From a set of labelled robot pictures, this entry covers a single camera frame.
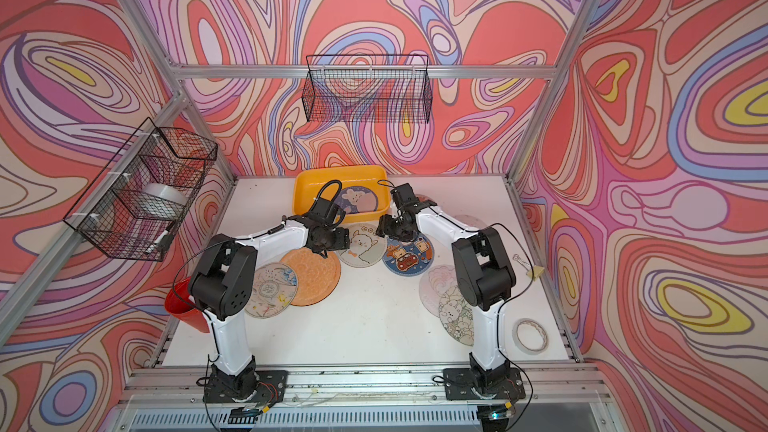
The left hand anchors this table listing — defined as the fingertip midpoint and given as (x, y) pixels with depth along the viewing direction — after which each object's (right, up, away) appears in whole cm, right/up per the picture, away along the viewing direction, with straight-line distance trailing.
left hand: (345, 243), depth 98 cm
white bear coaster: (+7, -2, +2) cm, 7 cm away
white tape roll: (+53, -23, -18) cm, 61 cm away
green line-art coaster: (+34, -19, -13) cm, 41 cm away
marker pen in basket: (-42, +5, -26) cm, 49 cm away
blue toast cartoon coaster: (+21, -5, -2) cm, 22 cm away
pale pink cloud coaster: (+29, -12, -7) cm, 32 cm away
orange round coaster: (-8, -10, -6) cm, 14 cm away
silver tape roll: (-39, +14, -28) cm, 50 cm away
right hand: (+13, +1, -2) cm, 14 cm away
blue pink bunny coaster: (+3, +15, +14) cm, 21 cm away
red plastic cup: (-40, -13, -21) cm, 47 cm away
